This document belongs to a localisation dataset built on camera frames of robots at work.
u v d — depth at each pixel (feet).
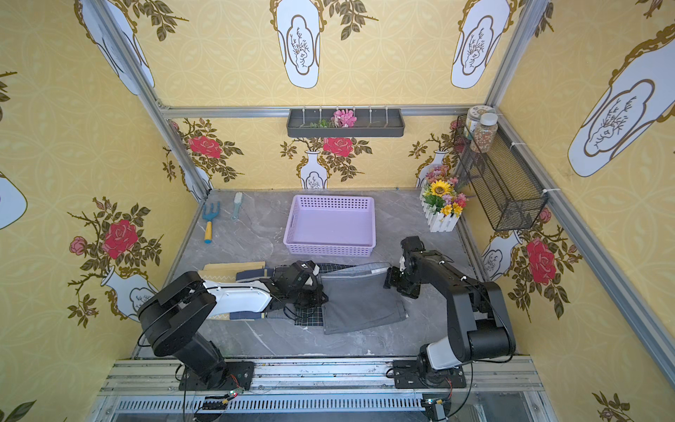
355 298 2.91
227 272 3.09
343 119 2.88
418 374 2.40
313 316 2.74
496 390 2.49
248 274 3.04
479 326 1.44
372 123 3.03
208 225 3.57
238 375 2.41
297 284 2.37
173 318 1.49
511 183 2.48
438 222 3.37
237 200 3.84
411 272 2.24
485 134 2.62
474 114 2.79
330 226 3.59
